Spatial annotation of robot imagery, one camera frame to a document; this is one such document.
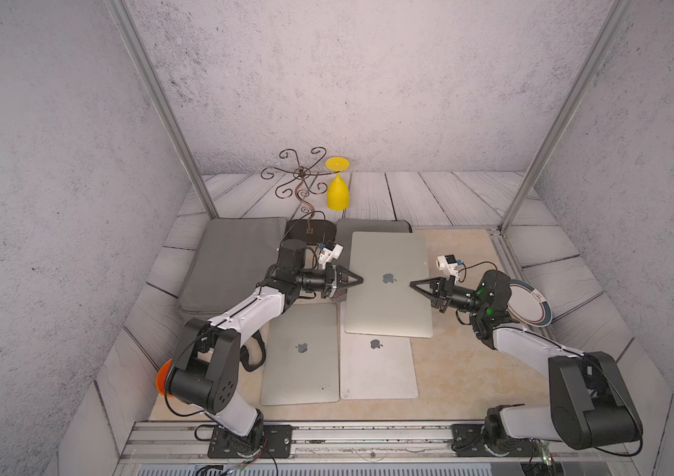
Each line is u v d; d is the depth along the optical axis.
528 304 0.99
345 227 1.18
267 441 0.72
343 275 0.74
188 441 0.74
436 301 0.73
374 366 0.85
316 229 1.19
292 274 0.69
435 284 0.74
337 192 1.00
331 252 0.79
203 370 0.46
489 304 0.66
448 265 0.77
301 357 0.87
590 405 0.42
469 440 0.72
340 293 0.77
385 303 0.77
